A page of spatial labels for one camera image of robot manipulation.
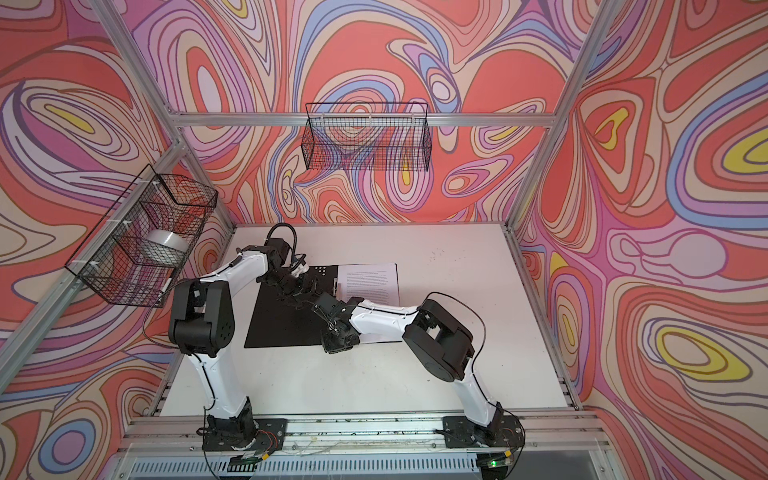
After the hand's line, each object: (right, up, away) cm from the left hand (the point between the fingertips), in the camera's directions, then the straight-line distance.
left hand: (315, 296), depth 94 cm
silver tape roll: (-33, +17, -19) cm, 42 cm away
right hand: (+8, -17, -7) cm, 19 cm away
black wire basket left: (-36, +15, -24) cm, 46 cm away
